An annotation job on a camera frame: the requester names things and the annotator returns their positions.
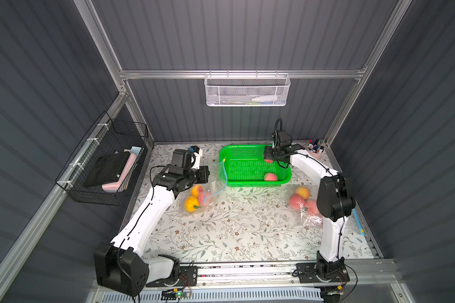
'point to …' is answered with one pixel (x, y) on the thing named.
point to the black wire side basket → (106, 136)
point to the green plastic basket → (242, 165)
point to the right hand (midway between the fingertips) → (268, 152)
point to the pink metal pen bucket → (315, 148)
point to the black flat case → (107, 168)
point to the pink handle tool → (114, 186)
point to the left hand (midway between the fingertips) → (212, 173)
